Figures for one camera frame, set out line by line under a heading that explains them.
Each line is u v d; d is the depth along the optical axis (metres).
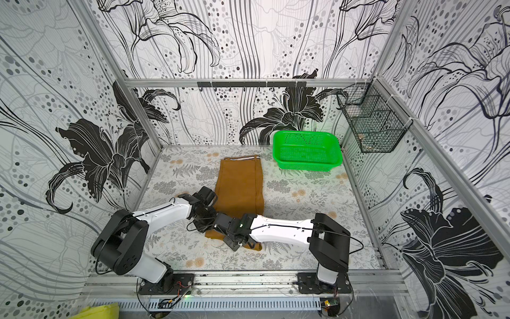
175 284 0.72
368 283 0.73
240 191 0.95
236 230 0.58
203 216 0.70
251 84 0.90
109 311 0.63
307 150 1.15
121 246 0.44
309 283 0.72
